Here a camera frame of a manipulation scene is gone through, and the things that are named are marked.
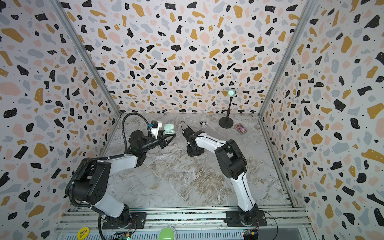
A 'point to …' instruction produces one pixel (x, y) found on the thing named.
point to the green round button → (167, 233)
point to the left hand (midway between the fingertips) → (175, 132)
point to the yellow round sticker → (83, 233)
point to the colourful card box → (241, 129)
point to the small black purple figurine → (203, 124)
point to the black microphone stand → (227, 122)
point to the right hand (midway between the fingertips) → (192, 151)
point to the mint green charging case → (169, 128)
